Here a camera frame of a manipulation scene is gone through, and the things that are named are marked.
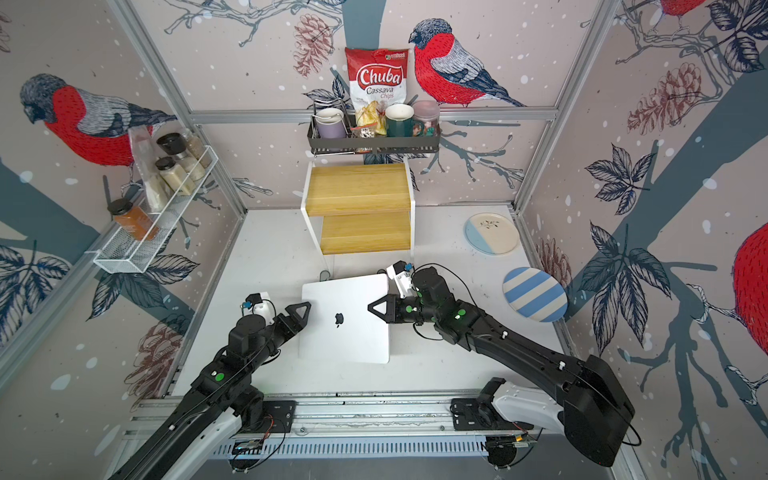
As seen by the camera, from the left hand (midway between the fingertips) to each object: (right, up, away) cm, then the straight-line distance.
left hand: (308, 304), depth 79 cm
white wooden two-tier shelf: (+14, +26, -3) cm, 30 cm away
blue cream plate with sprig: (+62, +19, +35) cm, 74 cm away
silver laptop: (+9, -5, -3) cm, 11 cm away
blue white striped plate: (+70, -1, +16) cm, 72 cm away
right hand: (+17, +1, -6) cm, 19 cm away
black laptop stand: (+2, +7, +7) cm, 10 cm away
